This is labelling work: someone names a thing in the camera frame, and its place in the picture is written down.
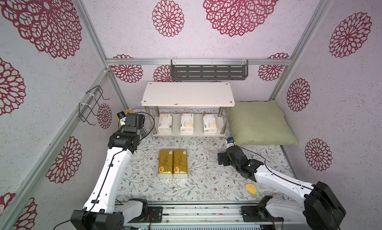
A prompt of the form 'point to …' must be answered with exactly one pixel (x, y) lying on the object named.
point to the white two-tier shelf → (188, 109)
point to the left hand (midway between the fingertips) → (134, 133)
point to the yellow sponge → (251, 188)
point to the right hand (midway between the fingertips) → (223, 151)
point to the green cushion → (259, 123)
